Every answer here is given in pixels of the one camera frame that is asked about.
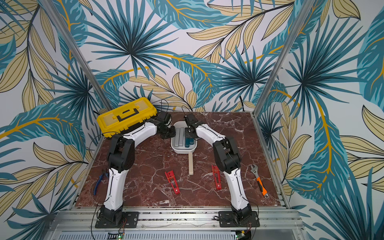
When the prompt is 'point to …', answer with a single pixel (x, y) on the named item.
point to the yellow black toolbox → (129, 116)
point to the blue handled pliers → (103, 172)
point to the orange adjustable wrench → (263, 190)
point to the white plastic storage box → (182, 150)
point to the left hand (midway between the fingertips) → (175, 135)
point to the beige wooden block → (190, 163)
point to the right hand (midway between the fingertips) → (191, 133)
